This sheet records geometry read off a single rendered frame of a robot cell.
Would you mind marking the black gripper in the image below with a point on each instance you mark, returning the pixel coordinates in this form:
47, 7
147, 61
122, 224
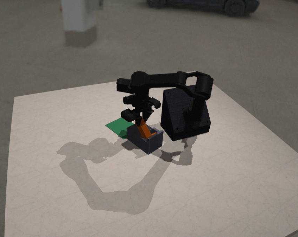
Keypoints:
143, 105

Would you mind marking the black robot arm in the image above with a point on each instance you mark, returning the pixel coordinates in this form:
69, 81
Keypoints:
141, 82

